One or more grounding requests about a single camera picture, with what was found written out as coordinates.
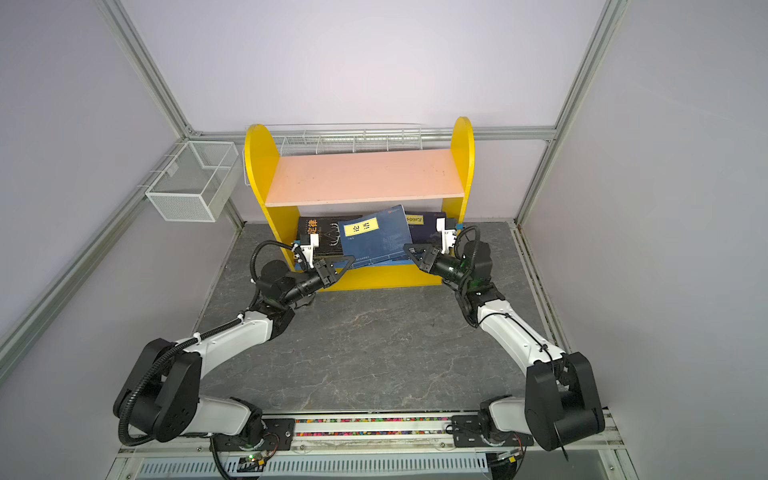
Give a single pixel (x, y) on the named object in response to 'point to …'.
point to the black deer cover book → (327, 227)
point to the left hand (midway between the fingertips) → (356, 264)
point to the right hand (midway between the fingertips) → (403, 250)
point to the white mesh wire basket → (195, 183)
